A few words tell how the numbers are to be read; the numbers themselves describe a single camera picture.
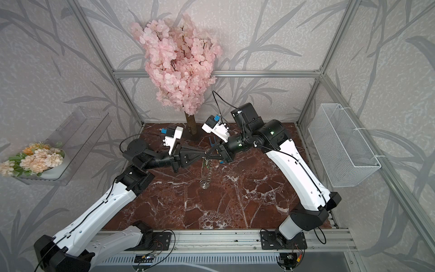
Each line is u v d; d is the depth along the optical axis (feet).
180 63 2.52
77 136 2.46
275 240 2.17
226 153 1.60
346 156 1.96
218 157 1.74
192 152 1.77
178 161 1.69
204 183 1.90
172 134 1.67
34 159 1.62
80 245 1.32
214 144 3.55
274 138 1.34
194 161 1.82
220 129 1.67
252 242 2.47
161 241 2.42
